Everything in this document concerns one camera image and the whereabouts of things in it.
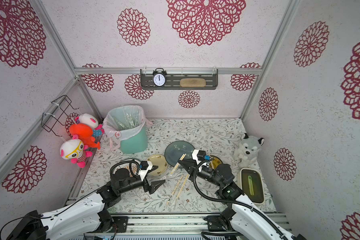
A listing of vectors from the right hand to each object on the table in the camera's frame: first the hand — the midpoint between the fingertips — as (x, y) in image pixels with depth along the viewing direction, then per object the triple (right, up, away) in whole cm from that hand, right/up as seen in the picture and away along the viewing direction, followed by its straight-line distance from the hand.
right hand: (179, 160), depth 64 cm
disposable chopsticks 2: (+12, -1, -7) cm, 14 cm away
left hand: (-9, -9, +11) cm, 17 cm away
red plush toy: (-57, +12, +26) cm, 64 cm away
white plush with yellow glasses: (-57, +2, +17) cm, 59 cm away
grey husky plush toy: (+38, 0, +19) cm, 42 cm away
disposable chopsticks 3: (-3, -21, +21) cm, 30 cm away
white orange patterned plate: (-20, -4, +3) cm, 21 cm away
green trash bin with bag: (-36, +16, +35) cm, 53 cm away
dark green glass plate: (-3, -1, +37) cm, 37 cm away
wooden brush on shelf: (+8, +42, +26) cm, 50 cm away
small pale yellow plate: (-12, -6, +31) cm, 34 cm away
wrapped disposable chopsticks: (+1, -21, +21) cm, 30 cm away
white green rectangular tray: (+40, -15, +20) cm, 47 cm away
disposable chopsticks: (-1, -3, +3) cm, 5 cm away
